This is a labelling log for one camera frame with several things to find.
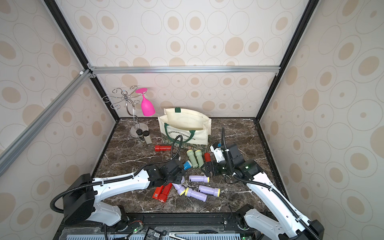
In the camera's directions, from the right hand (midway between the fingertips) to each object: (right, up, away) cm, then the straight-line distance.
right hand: (213, 165), depth 75 cm
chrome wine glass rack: (-49, +37, +15) cm, 63 cm away
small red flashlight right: (-1, +1, +21) cm, 21 cm away
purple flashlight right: (+1, -15, +5) cm, 16 cm away
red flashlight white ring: (-30, -16, +7) cm, 34 cm away
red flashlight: (-33, +6, +23) cm, 41 cm away
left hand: (-15, -7, +6) cm, 17 cm away
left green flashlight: (-12, +3, +20) cm, 24 cm away
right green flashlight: (-6, 0, +20) cm, 21 cm away
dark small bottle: (-47, +17, +25) cm, 55 cm away
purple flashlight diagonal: (-17, -14, +6) cm, 23 cm away
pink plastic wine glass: (-40, +32, +21) cm, 56 cm away
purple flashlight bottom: (-8, -17, +5) cm, 19 cm away
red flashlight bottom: (-25, -14, +7) cm, 30 cm away
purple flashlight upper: (-7, -10, +11) cm, 17 cm away
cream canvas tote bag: (-10, +20, +25) cm, 34 cm away
